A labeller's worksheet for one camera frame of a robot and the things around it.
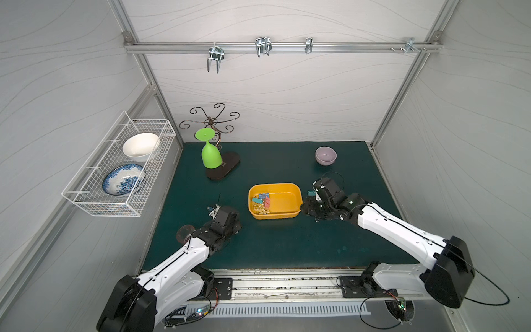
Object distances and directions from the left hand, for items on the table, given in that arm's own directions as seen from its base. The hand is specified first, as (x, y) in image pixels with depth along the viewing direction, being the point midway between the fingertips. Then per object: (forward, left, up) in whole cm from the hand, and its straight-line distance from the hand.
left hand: (237, 223), depth 86 cm
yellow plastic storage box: (+14, -21, -5) cm, 26 cm away
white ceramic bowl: (+18, +37, +26) cm, 49 cm away
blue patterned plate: (+1, +34, +29) cm, 45 cm away
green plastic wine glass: (+21, +11, +19) cm, 31 cm away
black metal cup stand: (+37, +9, -2) cm, 38 cm away
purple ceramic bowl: (+40, -43, -1) cm, 59 cm away
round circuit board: (-28, -61, -6) cm, 67 cm away
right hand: (+3, -27, +9) cm, 29 cm away
